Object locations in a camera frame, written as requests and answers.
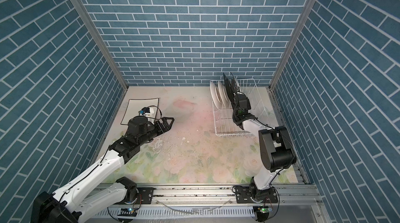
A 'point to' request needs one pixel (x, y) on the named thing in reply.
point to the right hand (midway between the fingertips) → (244, 98)
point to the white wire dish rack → (223, 111)
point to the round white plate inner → (223, 94)
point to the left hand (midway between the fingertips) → (173, 122)
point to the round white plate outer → (213, 84)
